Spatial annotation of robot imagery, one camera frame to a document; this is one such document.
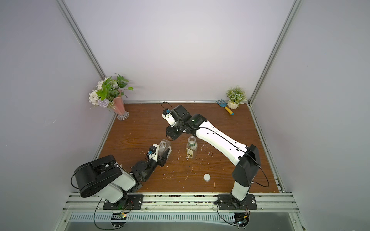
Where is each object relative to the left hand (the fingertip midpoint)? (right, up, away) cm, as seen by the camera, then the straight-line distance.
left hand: (166, 147), depth 82 cm
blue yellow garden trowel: (+42, +29, +37) cm, 63 cm away
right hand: (+3, +12, -6) cm, 14 cm away
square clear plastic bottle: (-1, +1, -2) cm, 3 cm away
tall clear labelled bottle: (+15, 0, -1) cm, 15 cm away
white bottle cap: (+24, -17, 0) cm, 29 cm away
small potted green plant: (+49, +34, +25) cm, 64 cm away
